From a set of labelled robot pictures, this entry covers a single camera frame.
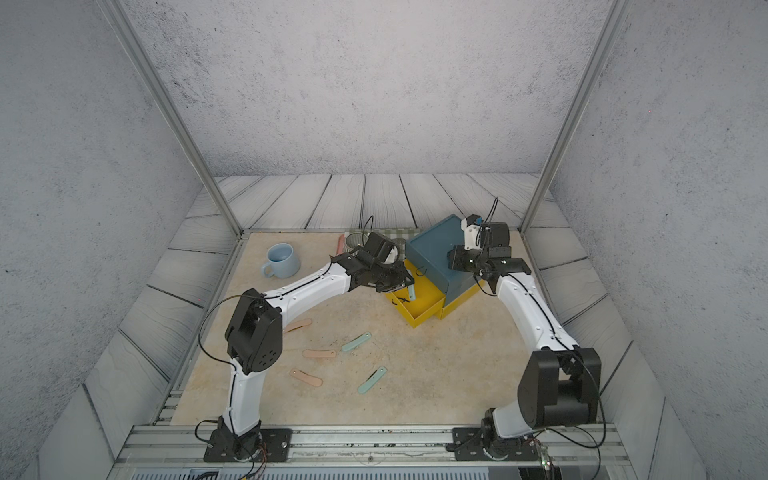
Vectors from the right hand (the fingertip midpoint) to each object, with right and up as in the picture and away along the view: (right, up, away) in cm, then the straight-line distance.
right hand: (449, 257), depth 85 cm
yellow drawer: (-5, -12, +5) cm, 14 cm away
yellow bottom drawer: (+2, -15, +6) cm, 16 cm away
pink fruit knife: (-40, -28, +3) cm, 49 cm away
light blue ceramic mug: (-54, -2, +18) cm, 57 cm away
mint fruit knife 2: (-25, -25, +6) cm, 36 cm away
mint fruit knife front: (-22, -34, -2) cm, 40 cm away
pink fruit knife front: (-42, -33, -1) cm, 54 cm away
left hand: (-8, -8, +1) cm, 11 cm away
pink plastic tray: (-36, +4, +30) cm, 47 cm away
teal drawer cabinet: (-6, +1, +2) cm, 6 cm away
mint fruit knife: (-10, -10, +1) cm, 15 cm away
